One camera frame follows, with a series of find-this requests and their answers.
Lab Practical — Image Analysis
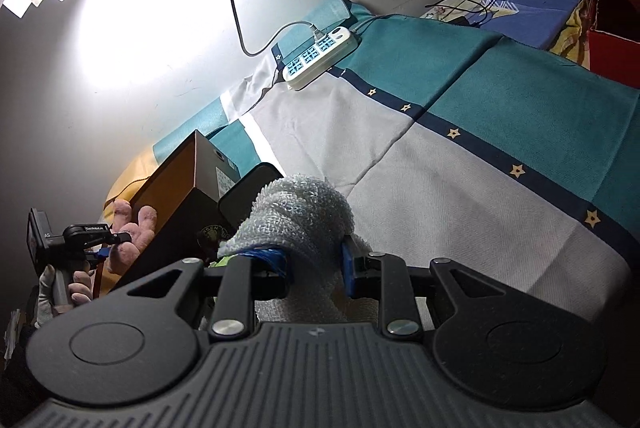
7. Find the blue patterned pillow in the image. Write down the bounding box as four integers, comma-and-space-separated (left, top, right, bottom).
423, 0, 589, 68

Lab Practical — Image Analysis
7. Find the black brown cardboard box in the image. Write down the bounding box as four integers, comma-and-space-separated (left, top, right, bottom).
114, 131, 240, 289

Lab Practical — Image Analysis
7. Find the left gloved hand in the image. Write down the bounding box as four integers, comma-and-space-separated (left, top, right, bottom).
35, 263, 93, 328

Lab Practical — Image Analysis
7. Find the red box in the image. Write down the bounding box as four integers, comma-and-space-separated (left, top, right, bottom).
587, 0, 640, 88

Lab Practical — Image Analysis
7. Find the white power strip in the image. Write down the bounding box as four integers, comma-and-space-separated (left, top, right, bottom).
282, 27, 358, 91

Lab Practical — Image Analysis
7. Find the light blue knitted cloth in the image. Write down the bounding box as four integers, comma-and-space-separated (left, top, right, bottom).
217, 174, 378, 324

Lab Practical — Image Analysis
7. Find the teal white patchwork bedsheet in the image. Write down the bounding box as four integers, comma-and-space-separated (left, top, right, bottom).
102, 0, 640, 324

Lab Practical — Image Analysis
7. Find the pink plush toy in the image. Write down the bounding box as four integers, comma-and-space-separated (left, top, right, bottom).
106, 199, 157, 275

